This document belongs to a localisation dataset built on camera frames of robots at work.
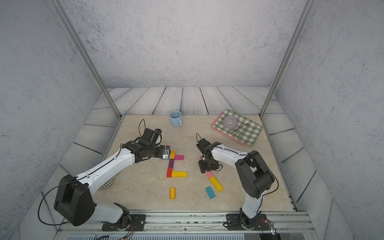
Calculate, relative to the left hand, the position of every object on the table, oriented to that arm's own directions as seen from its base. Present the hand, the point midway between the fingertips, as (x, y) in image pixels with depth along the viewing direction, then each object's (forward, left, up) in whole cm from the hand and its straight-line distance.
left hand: (166, 151), depth 85 cm
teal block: (-19, -24, -13) cm, 33 cm away
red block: (-7, -1, -12) cm, 14 cm away
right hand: (-6, -23, -11) cm, 27 cm away
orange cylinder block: (-19, -4, -12) cm, 23 cm away
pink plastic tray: (+21, -38, -11) cm, 45 cm away
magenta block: (+3, -6, -13) cm, 14 cm away
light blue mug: (+34, -2, -8) cm, 35 cm away
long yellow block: (-8, -7, -13) cm, 17 cm away
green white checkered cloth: (+27, -49, -12) cm, 57 cm away
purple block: (-1, -1, -12) cm, 12 cm away
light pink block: (-9, -24, -12) cm, 29 cm away
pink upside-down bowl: (+29, -42, -8) cm, 52 cm away
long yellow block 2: (-14, -28, -13) cm, 34 cm away
